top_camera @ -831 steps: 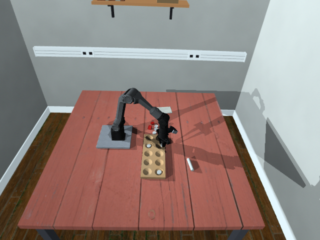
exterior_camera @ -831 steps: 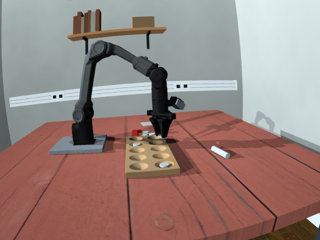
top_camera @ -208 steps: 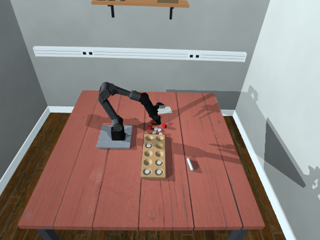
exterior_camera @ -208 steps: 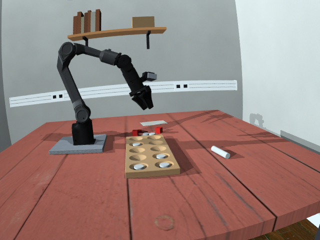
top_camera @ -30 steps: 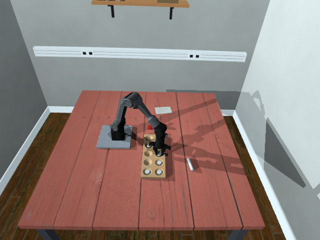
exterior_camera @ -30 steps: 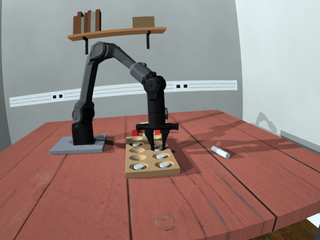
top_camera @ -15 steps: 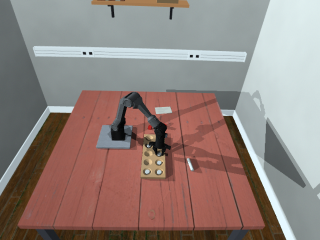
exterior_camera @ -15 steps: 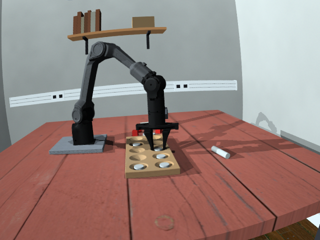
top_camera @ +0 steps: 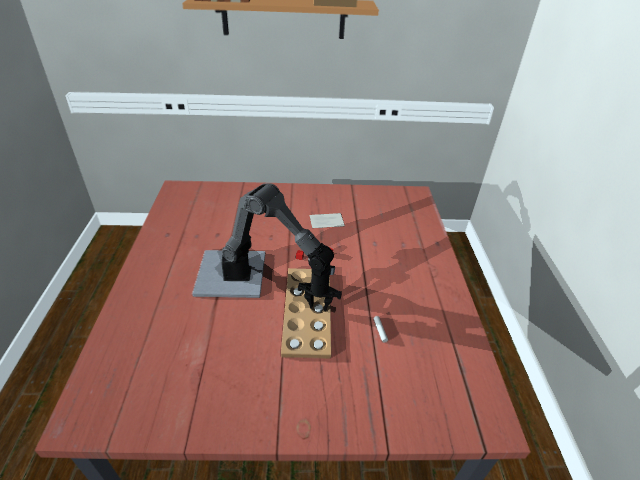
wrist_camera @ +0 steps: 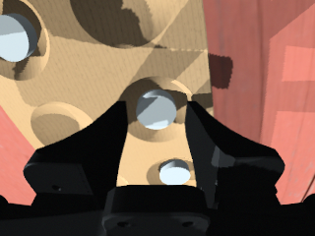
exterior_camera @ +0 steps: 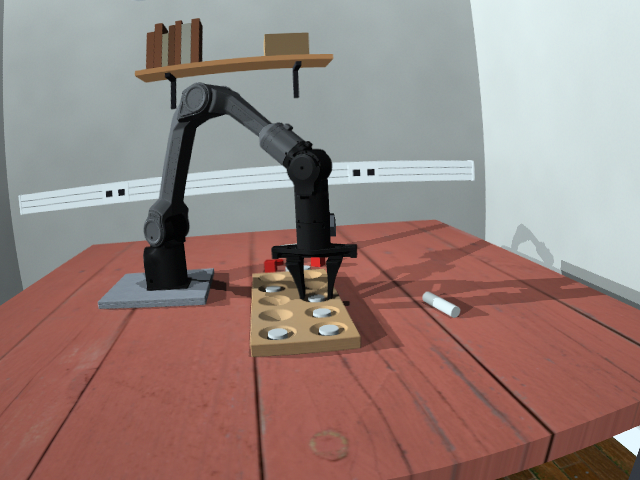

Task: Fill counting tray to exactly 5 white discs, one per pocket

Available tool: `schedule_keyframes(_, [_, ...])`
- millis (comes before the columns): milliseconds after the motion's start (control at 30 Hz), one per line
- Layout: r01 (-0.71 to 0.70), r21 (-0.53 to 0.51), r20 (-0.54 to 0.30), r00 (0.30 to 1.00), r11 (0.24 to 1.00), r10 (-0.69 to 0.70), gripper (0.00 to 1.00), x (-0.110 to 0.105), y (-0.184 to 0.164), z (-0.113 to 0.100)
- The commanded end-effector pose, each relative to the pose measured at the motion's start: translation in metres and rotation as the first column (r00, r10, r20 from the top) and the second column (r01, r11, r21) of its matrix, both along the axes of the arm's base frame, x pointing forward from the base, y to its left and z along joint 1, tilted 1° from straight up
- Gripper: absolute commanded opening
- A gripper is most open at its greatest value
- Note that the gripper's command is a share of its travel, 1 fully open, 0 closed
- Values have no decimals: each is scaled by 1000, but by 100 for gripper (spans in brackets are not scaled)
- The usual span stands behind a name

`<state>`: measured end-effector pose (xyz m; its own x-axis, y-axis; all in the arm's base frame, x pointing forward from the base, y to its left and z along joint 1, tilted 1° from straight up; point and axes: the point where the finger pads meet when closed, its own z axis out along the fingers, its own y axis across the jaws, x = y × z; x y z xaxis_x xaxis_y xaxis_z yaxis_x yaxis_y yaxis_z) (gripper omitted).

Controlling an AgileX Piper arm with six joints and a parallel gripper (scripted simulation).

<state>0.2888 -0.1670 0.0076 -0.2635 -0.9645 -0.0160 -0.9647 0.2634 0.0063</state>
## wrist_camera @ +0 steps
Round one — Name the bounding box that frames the tan wooden counting tray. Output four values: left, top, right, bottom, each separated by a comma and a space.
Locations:
0, 0, 215, 187

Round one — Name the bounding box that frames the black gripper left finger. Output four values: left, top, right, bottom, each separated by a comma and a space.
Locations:
23, 100, 128, 215

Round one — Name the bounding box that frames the white disc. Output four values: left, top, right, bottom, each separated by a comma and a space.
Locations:
160, 159, 190, 185
0, 13, 37, 62
136, 89, 176, 129

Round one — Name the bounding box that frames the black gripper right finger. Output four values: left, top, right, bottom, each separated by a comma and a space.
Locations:
184, 101, 285, 214

